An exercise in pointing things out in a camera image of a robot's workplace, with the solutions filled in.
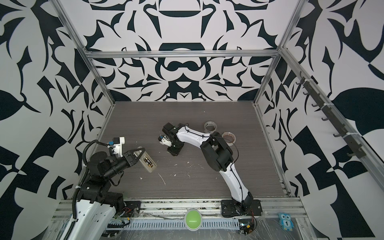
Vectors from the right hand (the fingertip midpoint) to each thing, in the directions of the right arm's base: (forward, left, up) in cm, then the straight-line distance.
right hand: (174, 150), depth 94 cm
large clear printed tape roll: (+18, -24, -1) cm, 30 cm away
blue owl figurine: (-37, -54, 0) cm, 65 cm away
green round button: (-36, -11, +1) cm, 38 cm away
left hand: (-10, +11, +22) cm, 26 cm away
